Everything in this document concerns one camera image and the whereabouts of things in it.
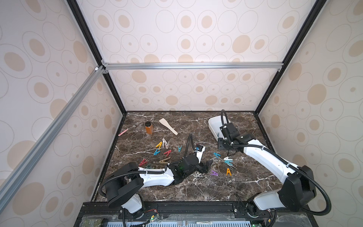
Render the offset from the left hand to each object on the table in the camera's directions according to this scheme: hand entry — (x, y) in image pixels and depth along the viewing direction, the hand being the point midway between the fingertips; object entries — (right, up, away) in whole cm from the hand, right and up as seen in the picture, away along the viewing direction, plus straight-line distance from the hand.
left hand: (212, 160), depth 79 cm
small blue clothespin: (-19, +3, +18) cm, 27 cm away
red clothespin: (-27, +1, +16) cm, 31 cm away
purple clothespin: (+3, -10, +7) cm, 13 cm away
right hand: (+10, +8, +7) cm, 15 cm away
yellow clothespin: (-33, +6, +21) cm, 39 cm away
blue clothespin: (-34, +1, +17) cm, 38 cm away
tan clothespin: (-29, -4, +13) cm, 32 cm away
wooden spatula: (-31, +22, +35) cm, 52 cm away
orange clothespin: (+12, -9, +9) cm, 17 cm away
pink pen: (-62, +14, +27) cm, 69 cm away
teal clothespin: (+13, -4, +13) cm, 19 cm away
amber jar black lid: (-41, +18, +21) cm, 49 cm away
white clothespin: (-30, +8, +21) cm, 37 cm away
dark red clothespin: (-42, -5, +13) cm, 44 cm away
